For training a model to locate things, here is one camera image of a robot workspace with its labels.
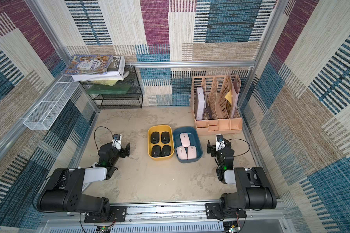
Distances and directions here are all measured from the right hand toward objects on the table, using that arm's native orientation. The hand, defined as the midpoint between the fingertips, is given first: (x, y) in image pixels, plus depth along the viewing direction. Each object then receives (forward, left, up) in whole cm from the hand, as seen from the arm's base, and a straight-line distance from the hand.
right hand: (218, 138), depth 90 cm
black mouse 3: (-5, +38, -6) cm, 39 cm away
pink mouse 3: (-5, +16, -7) cm, 18 cm away
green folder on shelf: (+33, +72, +13) cm, 81 cm away
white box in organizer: (+21, +9, +9) cm, 25 cm away
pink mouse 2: (-6, +22, -7) cm, 24 cm away
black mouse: (+7, +40, -7) cm, 41 cm away
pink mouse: (+5, +19, -8) cm, 22 cm away
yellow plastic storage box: (+16, +37, -10) cm, 42 cm away
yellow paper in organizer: (+21, -7, +15) cm, 27 cm away
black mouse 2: (+6, +33, -7) cm, 34 cm away
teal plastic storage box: (+4, +13, -8) cm, 16 cm away
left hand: (0, +59, -3) cm, 59 cm away
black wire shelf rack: (+40, +72, +2) cm, 82 cm away
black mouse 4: (-4, +32, -8) cm, 33 cm away
